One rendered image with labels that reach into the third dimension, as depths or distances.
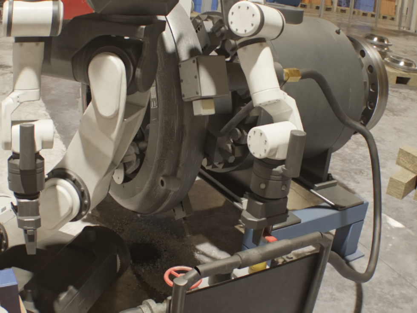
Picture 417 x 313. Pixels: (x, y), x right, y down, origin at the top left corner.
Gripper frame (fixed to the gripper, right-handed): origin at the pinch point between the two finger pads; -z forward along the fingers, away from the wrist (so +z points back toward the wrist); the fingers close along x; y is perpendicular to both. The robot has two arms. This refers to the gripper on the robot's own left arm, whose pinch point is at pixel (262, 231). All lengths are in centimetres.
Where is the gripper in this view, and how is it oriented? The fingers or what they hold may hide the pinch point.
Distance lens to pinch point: 120.9
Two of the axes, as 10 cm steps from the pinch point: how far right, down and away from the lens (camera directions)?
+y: -5.2, -3.8, 7.7
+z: 0.9, -9.2, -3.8
